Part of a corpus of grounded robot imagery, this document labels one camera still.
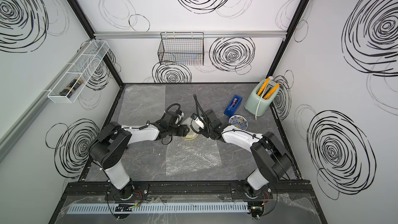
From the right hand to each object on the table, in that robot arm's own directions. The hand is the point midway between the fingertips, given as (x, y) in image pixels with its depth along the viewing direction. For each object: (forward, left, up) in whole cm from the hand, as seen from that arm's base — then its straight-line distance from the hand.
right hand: (204, 124), depth 90 cm
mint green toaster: (+13, -30, +6) cm, 34 cm away
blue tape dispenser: (+15, -19, -2) cm, 25 cm away
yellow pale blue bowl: (-5, +7, -5) cm, 10 cm away
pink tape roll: (+19, -20, -1) cm, 28 cm away
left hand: (-1, +11, -6) cm, 13 cm away
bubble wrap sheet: (+18, +44, -6) cm, 48 cm away
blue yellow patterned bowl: (+5, -22, -5) cm, 23 cm away
